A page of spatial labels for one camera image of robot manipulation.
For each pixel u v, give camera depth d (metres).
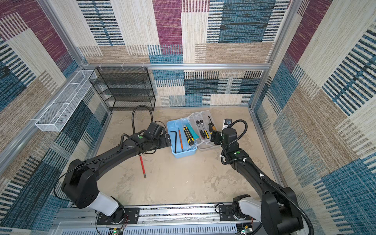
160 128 0.69
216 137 0.76
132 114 0.71
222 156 0.64
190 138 0.92
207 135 0.89
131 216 0.73
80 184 0.43
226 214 0.73
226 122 0.73
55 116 0.71
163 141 0.78
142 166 0.89
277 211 0.40
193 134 0.94
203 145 0.88
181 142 1.00
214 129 0.94
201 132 0.91
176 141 0.99
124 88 1.09
